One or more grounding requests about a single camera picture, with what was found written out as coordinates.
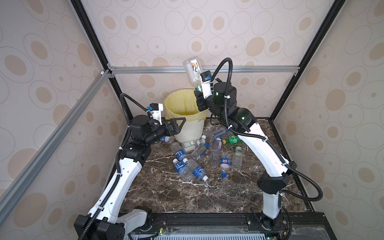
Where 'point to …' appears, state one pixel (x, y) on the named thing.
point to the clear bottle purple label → (216, 153)
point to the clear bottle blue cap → (200, 150)
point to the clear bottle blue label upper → (180, 153)
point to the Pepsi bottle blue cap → (225, 164)
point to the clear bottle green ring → (188, 146)
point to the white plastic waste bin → (191, 131)
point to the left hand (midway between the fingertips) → (183, 119)
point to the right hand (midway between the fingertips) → (200, 89)
